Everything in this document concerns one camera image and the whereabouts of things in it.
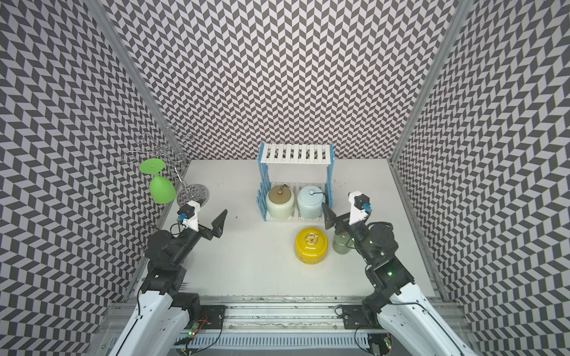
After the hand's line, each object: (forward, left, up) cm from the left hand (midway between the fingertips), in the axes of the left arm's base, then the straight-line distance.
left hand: (213, 207), depth 73 cm
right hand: (-2, -40, +4) cm, 40 cm away
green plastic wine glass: (+8, +21, -1) cm, 22 cm away
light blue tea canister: (+10, -33, -12) cm, 37 cm away
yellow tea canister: (-7, -33, -15) cm, 37 cm away
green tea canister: (-4, -46, -19) cm, 50 cm away
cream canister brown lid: (+10, -21, -13) cm, 27 cm away
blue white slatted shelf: (+22, -20, +3) cm, 30 cm away
